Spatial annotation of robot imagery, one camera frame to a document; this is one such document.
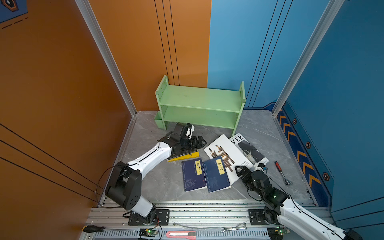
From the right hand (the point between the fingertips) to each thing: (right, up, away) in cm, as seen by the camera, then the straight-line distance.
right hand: (235, 172), depth 84 cm
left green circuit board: (-46, -25, -13) cm, 54 cm away
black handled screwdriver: (-71, -22, -15) cm, 75 cm away
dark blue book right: (-10, -2, +1) cm, 11 cm away
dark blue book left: (-24, -3, +3) cm, 24 cm away
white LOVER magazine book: (+13, +9, +8) cm, 17 cm away
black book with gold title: (-31, +8, +9) cm, 33 cm away
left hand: (-19, +17, +1) cm, 25 cm away
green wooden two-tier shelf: (-18, +38, +4) cm, 42 cm away
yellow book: (-29, +6, +10) cm, 32 cm away
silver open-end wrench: (-9, -23, -13) cm, 28 cm away
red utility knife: (-25, -24, -15) cm, 38 cm away
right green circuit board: (+16, -25, -13) cm, 33 cm away
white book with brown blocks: (-1, +8, +5) cm, 10 cm away
